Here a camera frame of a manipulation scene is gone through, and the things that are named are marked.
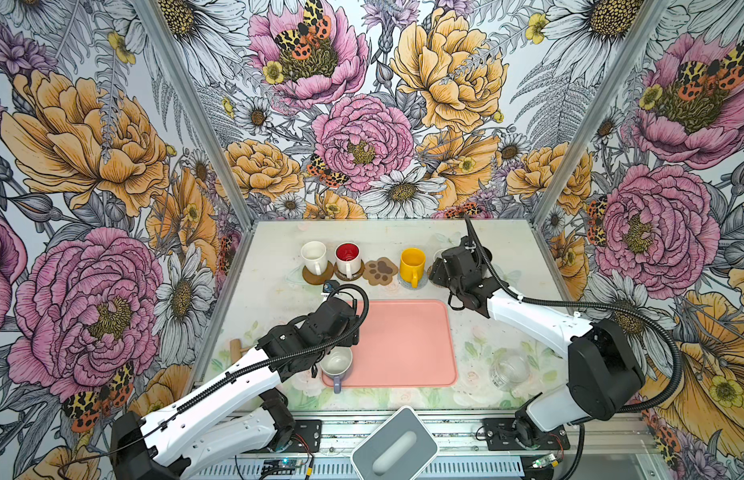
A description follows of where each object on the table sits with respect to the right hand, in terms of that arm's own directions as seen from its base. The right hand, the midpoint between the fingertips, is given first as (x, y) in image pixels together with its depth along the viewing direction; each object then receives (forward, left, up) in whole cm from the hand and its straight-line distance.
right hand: (442, 275), depth 89 cm
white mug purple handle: (-21, +31, -12) cm, 39 cm away
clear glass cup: (-24, -17, -13) cm, 32 cm away
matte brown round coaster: (+9, +39, -12) cm, 42 cm away
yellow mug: (+6, +8, -3) cm, 11 cm away
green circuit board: (-44, +43, -14) cm, 63 cm away
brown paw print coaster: (+11, +18, -12) cm, 25 cm away
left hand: (-17, +29, +2) cm, 33 cm away
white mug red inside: (+15, +29, -7) cm, 33 cm away
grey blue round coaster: (+4, +9, -10) cm, 14 cm away
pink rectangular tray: (-13, +12, -18) cm, 25 cm away
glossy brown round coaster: (+9, +27, -12) cm, 31 cm away
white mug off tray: (+11, +39, -3) cm, 41 cm away
